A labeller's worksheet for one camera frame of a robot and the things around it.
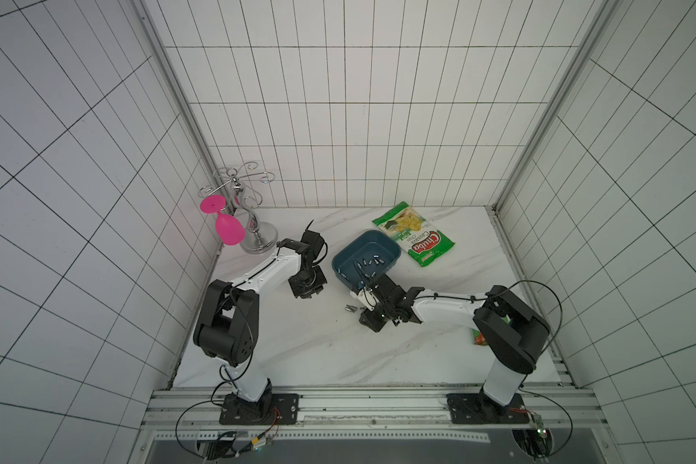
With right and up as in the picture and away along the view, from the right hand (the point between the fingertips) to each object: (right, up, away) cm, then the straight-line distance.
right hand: (357, 320), depth 89 cm
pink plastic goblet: (-42, +29, +2) cm, 51 cm away
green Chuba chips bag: (+24, +27, +21) cm, 41 cm away
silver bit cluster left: (-2, +4, +1) cm, 4 cm away
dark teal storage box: (+3, +19, +14) cm, 24 cm away
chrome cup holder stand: (-37, +26, +21) cm, 50 cm away
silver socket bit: (+1, +16, +11) cm, 19 cm away
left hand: (-14, +8, -2) cm, 16 cm away
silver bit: (+7, +19, +14) cm, 25 cm away
